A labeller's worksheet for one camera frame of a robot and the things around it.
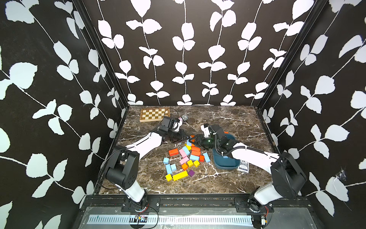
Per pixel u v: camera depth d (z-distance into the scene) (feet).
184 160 2.91
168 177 2.68
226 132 3.43
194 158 2.97
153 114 3.64
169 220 2.30
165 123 2.35
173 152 3.00
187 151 3.05
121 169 1.48
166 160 2.89
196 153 2.99
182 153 3.04
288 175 1.44
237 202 2.45
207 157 2.97
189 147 3.12
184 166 2.82
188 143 2.69
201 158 2.97
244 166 2.82
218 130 2.13
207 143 2.36
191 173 2.77
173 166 2.81
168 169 2.80
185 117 3.54
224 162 2.88
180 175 2.74
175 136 2.51
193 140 2.60
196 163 2.84
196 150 3.16
